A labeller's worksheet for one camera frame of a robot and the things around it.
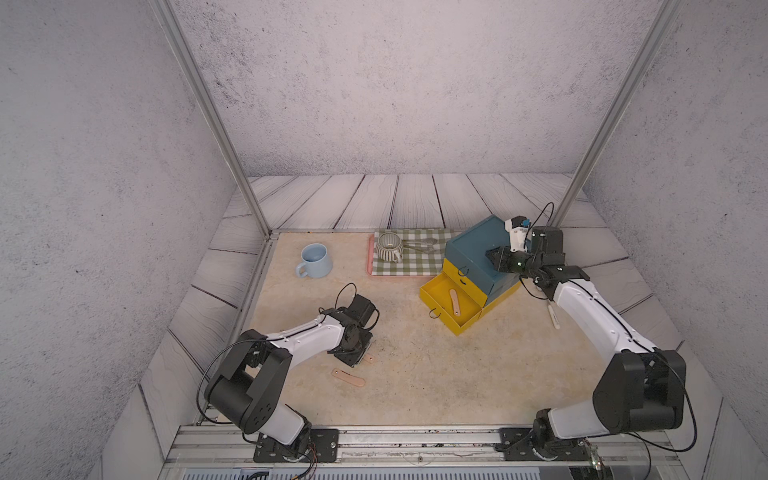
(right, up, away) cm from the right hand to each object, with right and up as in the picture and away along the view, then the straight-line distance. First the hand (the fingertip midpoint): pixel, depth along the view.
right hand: (488, 256), depth 86 cm
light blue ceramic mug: (-54, -2, +18) cm, 57 cm away
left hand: (-33, -28, +3) cm, 43 cm away
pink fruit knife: (-7, -15, +13) cm, 21 cm away
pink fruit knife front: (-40, -34, -1) cm, 52 cm away
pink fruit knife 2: (-34, -29, +1) cm, 45 cm away
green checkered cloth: (-16, +1, +28) cm, 32 cm away
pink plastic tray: (-36, +1, +26) cm, 44 cm away
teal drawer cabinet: (-6, +1, -1) cm, 6 cm away
